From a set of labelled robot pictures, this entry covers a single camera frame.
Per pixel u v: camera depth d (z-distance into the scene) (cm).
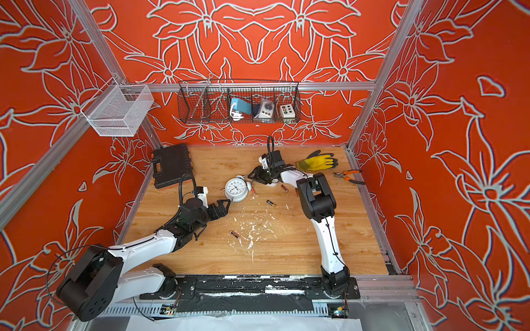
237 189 96
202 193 79
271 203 95
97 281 42
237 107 85
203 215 68
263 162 97
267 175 90
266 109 91
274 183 97
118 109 92
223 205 79
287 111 95
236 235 85
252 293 73
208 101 98
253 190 100
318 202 60
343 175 104
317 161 110
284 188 101
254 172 95
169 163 107
